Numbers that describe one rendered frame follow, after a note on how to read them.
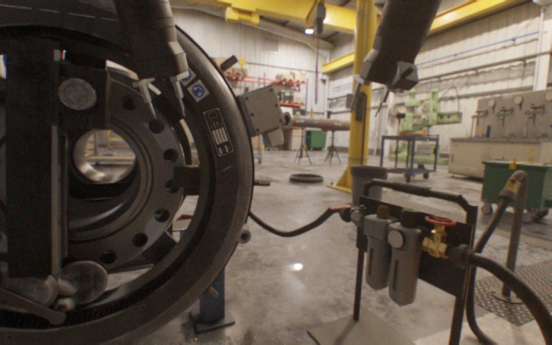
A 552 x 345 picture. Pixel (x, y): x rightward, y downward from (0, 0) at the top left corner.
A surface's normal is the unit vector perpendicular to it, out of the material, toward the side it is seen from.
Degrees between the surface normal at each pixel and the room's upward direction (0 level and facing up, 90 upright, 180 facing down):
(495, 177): 90
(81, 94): 90
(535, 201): 90
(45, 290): 90
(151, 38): 122
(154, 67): 114
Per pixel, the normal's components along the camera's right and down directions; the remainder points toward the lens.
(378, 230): -0.88, 0.03
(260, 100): 0.47, 0.12
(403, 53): 0.08, 0.63
